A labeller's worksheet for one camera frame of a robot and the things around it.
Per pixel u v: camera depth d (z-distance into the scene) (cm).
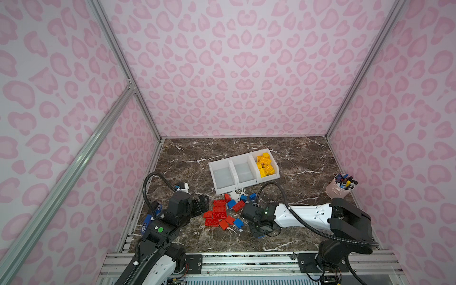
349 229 43
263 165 102
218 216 86
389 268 72
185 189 69
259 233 72
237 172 100
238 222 84
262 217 62
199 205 69
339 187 84
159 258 54
